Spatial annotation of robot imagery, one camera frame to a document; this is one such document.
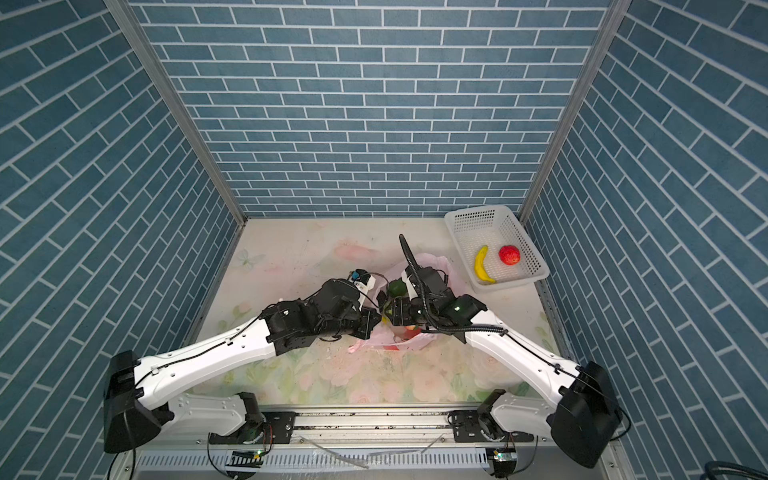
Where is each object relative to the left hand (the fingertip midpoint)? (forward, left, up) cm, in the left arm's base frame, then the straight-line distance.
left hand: (391, 324), depth 71 cm
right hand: (+6, -2, -5) cm, 8 cm away
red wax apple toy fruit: (+6, -6, -18) cm, 20 cm away
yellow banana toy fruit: (+30, -31, -17) cm, 47 cm away
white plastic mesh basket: (+39, -38, -19) cm, 58 cm away
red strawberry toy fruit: (+32, -41, -13) cm, 54 cm away
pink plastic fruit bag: (-1, +1, -5) cm, 5 cm away
